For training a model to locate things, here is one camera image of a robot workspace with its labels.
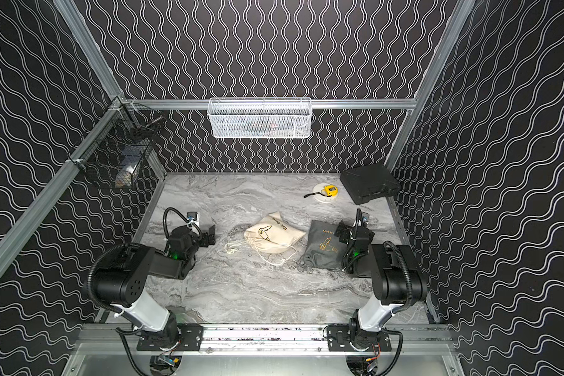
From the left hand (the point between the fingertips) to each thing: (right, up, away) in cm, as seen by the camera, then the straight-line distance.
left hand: (201, 222), depth 94 cm
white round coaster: (+50, +15, +20) cm, 56 cm away
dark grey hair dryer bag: (+49, -10, -7) cm, 50 cm away
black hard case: (+73, +16, +21) cm, 78 cm away
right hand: (+63, -1, +1) cm, 63 cm away
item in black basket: (-24, +17, -11) cm, 31 cm away
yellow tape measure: (+55, +13, +16) cm, 59 cm away
